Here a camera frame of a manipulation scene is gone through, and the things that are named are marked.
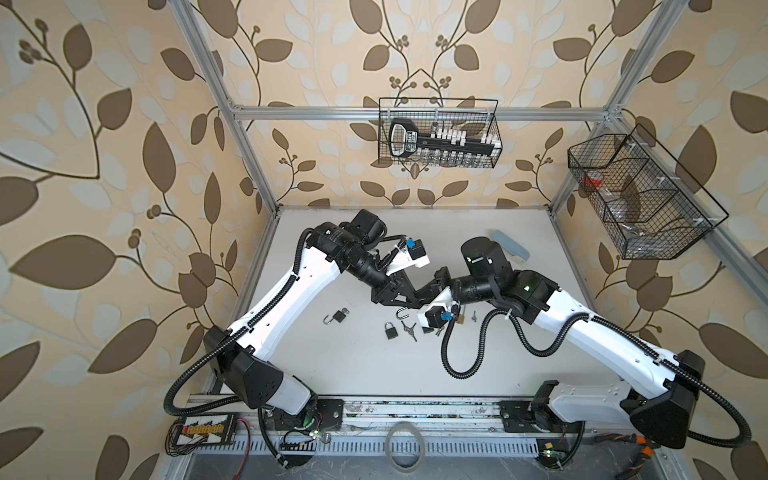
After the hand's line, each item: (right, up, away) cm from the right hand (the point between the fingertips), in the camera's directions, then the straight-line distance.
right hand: (411, 291), depth 66 cm
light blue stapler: (+39, +7, +37) cm, 54 cm away
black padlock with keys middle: (+10, -16, +23) cm, 30 cm away
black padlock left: (-21, -12, +25) cm, 35 cm away
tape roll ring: (0, -36, +9) cm, 37 cm away
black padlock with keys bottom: (-5, -16, +23) cm, 29 cm away
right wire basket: (+60, +20, +7) cm, 63 cm away
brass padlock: (+17, -13, +25) cm, 33 cm away
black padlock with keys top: (-2, -5, -3) cm, 6 cm away
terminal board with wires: (-53, -34, +5) cm, 63 cm away
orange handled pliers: (+55, -38, +3) cm, 67 cm away
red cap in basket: (+57, +29, +23) cm, 68 cm away
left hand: (+1, -1, -2) cm, 2 cm away
